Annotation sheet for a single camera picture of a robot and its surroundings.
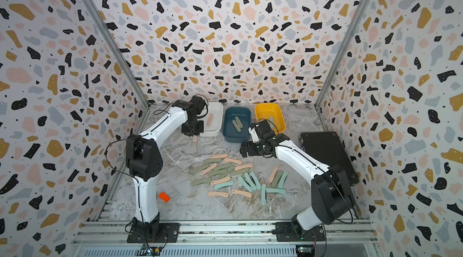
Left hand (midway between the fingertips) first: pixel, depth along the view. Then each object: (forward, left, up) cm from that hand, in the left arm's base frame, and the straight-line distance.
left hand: (199, 132), depth 93 cm
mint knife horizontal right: (-26, -36, -11) cm, 46 cm away
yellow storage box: (+23, -43, -11) cm, 50 cm away
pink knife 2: (-27, -22, -11) cm, 37 cm away
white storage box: (+15, -5, -9) cm, 18 cm away
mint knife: (-21, -42, -11) cm, 49 cm away
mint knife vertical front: (-27, -32, -12) cm, 44 cm away
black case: (-6, -69, -8) cm, 69 cm away
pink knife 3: (-16, -39, -11) cm, 44 cm away
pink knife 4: (-14, -23, -11) cm, 29 cm away
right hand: (-11, -25, 0) cm, 28 cm away
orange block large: (-29, +14, -10) cm, 33 cm away
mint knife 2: (-23, -13, -11) cm, 29 cm away
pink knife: (-28, -11, -11) cm, 32 cm away
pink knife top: (-7, -9, -11) cm, 17 cm away
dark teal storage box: (+9, -16, -12) cm, 22 cm away
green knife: (+16, -21, -11) cm, 28 cm away
